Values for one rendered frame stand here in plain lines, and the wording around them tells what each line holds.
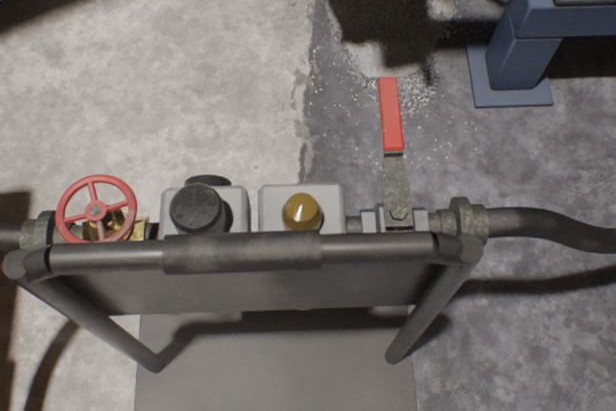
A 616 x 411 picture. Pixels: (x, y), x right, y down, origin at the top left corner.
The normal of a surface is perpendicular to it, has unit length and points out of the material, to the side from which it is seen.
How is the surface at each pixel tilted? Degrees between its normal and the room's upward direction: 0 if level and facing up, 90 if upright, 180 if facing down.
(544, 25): 90
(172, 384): 0
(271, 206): 0
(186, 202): 0
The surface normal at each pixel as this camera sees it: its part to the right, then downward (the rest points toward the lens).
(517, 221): 0.03, -0.14
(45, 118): 0.00, -0.40
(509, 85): 0.04, 0.92
